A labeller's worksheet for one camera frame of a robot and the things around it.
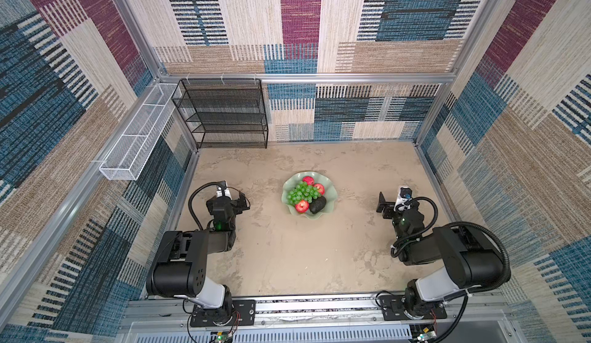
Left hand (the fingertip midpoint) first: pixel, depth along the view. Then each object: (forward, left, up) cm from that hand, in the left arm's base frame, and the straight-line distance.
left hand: (227, 191), depth 92 cm
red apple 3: (+5, -32, -1) cm, 33 cm away
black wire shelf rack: (+38, +7, +9) cm, 40 cm away
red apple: (+4, -37, -4) cm, 38 cm away
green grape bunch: (-1, -30, +1) cm, 30 cm away
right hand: (-3, -65, 0) cm, 65 cm away
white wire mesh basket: (-5, +23, +26) cm, 35 cm away
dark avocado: (-5, -36, -3) cm, 36 cm away
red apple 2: (-5, -30, -3) cm, 30 cm away
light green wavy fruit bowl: (+1, -42, -4) cm, 42 cm away
